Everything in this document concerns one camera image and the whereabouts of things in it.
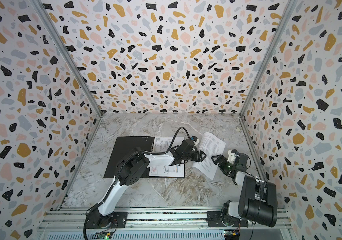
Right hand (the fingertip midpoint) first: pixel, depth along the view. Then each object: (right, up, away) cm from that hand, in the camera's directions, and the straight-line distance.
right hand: (214, 158), depth 91 cm
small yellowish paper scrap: (+23, +17, +22) cm, 36 cm away
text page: (0, +6, +7) cm, 10 cm away
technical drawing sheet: (-34, +7, +12) cm, 37 cm away
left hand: (-6, +2, +1) cm, 6 cm away
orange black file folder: (-60, +7, +13) cm, 62 cm away
